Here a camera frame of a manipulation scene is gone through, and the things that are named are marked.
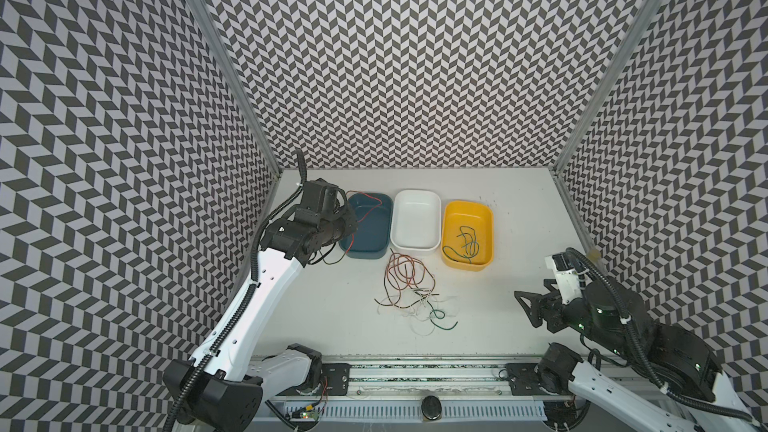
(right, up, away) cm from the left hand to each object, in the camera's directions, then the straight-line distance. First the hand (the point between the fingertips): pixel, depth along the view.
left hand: (356, 217), depth 73 cm
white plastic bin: (+16, -3, +28) cm, 33 cm away
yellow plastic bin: (+39, -2, +35) cm, 52 cm away
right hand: (+39, -15, -10) cm, 43 cm away
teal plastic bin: (+3, -2, +20) cm, 21 cm away
